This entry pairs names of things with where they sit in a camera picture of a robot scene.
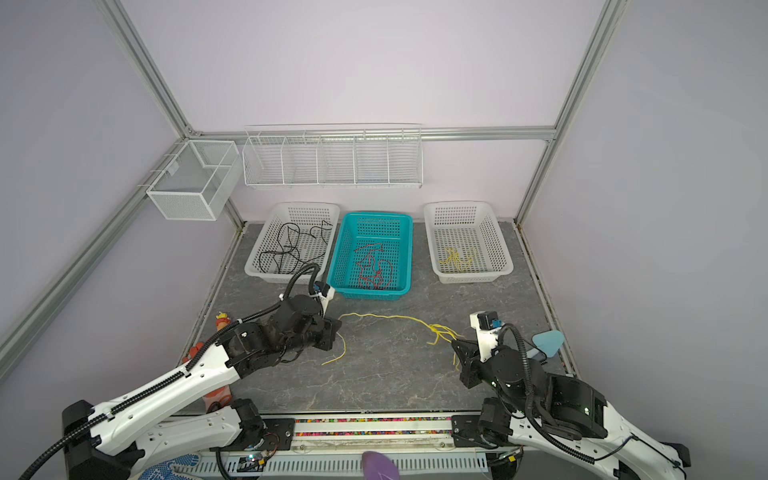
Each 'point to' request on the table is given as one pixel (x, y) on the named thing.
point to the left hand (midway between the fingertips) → (340, 329)
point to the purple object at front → (375, 466)
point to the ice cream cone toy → (222, 320)
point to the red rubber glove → (193, 352)
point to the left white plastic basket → (306, 215)
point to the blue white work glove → (166, 471)
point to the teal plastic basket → (373, 257)
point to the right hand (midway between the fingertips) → (454, 345)
